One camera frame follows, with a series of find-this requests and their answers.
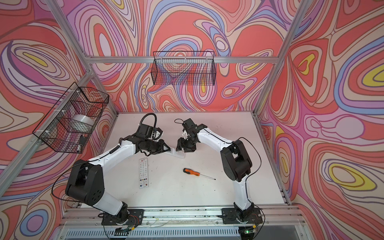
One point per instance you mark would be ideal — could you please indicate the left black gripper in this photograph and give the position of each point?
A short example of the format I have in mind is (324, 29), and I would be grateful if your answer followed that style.
(160, 149)

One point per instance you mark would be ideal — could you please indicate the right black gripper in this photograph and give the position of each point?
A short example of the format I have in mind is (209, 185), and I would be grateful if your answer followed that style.
(182, 145)

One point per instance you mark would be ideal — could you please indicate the white remote control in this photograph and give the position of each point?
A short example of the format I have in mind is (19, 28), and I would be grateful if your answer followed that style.
(174, 153)
(143, 173)

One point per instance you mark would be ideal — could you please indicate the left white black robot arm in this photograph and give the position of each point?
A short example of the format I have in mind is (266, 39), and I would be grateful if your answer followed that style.
(86, 180)

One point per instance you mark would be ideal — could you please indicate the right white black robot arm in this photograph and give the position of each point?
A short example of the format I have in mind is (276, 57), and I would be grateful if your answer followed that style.
(235, 159)

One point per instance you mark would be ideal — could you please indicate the orange black screwdriver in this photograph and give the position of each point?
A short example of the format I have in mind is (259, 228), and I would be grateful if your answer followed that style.
(197, 174)

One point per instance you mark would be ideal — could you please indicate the small black item in basket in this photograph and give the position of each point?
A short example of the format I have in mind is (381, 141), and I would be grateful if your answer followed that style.
(82, 141)

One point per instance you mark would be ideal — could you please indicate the white tape roll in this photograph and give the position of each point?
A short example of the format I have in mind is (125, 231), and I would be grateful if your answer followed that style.
(83, 119)

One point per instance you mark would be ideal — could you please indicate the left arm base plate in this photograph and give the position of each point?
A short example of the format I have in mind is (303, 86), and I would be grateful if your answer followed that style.
(126, 217)

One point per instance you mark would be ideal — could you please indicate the black wire basket back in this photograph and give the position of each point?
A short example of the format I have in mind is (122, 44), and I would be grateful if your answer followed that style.
(184, 68)

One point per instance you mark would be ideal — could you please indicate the black wire basket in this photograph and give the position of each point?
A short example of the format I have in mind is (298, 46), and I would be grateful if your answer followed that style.
(62, 133)
(184, 68)

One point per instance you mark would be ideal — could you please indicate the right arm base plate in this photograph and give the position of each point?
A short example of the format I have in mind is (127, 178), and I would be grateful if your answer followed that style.
(251, 215)

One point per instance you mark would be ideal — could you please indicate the black wire basket left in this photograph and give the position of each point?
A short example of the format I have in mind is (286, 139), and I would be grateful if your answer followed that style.
(62, 133)

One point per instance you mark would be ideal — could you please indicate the aluminium front rail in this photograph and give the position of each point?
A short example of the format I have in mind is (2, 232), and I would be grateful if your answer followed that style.
(200, 216)

